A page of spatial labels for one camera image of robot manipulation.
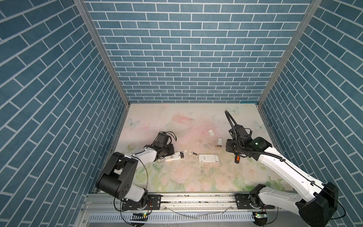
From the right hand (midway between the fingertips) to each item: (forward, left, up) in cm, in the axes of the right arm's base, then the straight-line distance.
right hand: (225, 144), depth 79 cm
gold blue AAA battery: (+7, +3, -15) cm, 17 cm away
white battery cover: (+10, 0, -15) cm, 18 cm away
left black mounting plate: (-30, +39, -14) cm, 51 cm away
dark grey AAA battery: (0, +17, -14) cm, 23 cm away
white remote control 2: (-3, +8, -15) cm, 17 cm away
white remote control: (-3, +28, -14) cm, 32 cm away
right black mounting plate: (-25, -12, -15) cm, 31 cm away
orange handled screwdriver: (-2, -10, -14) cm, 17 cm away
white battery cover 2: (+16, +6, -15) cm, 23 cm away
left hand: (+1, +32, -14) cm, 34 cm away
